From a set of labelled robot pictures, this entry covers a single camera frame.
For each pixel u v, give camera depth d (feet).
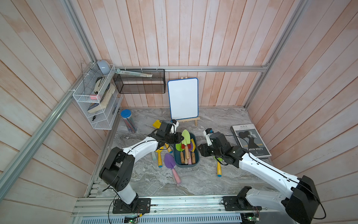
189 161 2.82
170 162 2.89
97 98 2.29
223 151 1.94
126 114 2.88
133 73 2.97
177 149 3.05
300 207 1.27
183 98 3.18
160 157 2.95
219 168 2.80
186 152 2.81
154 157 2.89
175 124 2.69
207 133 2.39
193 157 2.88
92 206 2.45
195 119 3.40
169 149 3.00
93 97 2.26
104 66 2.72
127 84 3.43
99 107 2.45
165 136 2.30
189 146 3.04
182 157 2.90
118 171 1.48
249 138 3.17
